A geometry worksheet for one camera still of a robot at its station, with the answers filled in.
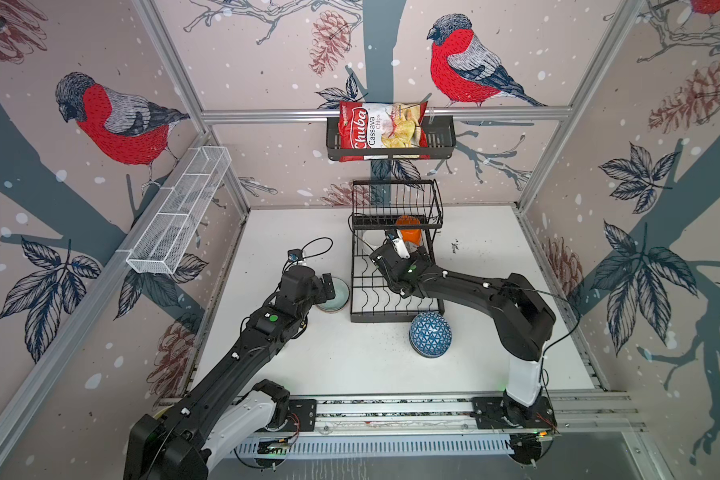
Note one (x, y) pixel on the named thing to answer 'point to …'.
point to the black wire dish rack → (413, 206)
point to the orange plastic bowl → (412, 236)
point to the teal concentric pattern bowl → (341, 292)
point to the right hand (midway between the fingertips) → (407, 258)
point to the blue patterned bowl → (430, 335)
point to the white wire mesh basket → (179, 211)
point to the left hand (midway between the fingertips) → (316, 277)
